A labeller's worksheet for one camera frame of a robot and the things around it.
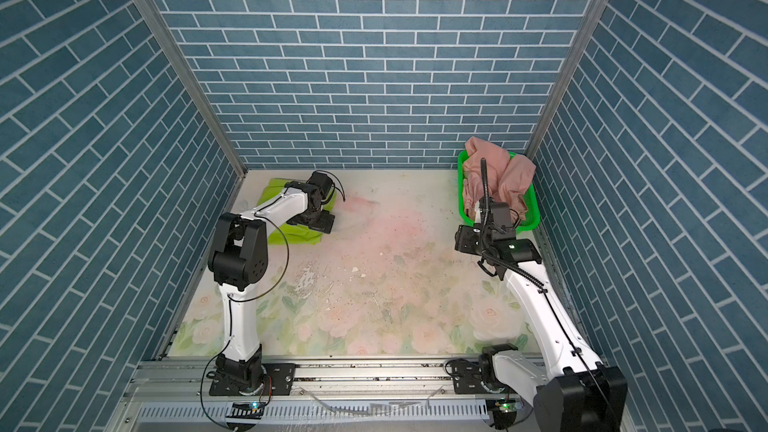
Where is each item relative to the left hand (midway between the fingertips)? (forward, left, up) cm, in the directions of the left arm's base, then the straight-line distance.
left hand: (313, 224), depth 101 cm
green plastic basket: (-1, -73, +8) cm, 74 cm away
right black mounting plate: (-46, -46, -1) cm, 65 cm away
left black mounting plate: (-45, +2, -3) cm, 46 cm away
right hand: (-14, -47, +16) cm, 51 cm away
